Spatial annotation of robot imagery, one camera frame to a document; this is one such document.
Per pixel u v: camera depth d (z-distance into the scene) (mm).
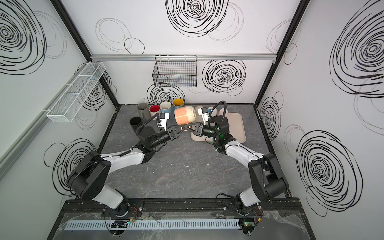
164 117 723
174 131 716
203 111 723
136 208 725
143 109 1047
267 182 437
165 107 1090
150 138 642
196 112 723
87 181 440
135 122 986
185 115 721
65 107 723
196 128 712
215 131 684
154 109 1053
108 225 694
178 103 1112
